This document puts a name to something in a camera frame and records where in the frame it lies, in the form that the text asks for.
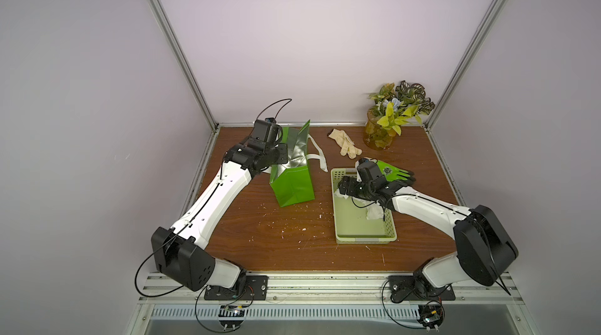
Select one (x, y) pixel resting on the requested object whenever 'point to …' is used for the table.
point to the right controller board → (430, 315)
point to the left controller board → (231, 311)
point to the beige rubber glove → (346, 142)
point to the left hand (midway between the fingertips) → (286, 149)
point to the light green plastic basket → (351, 224)
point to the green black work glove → (393, 174)
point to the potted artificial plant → (394, 106)
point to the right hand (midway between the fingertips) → (346, 182)
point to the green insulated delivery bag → (291, 182)
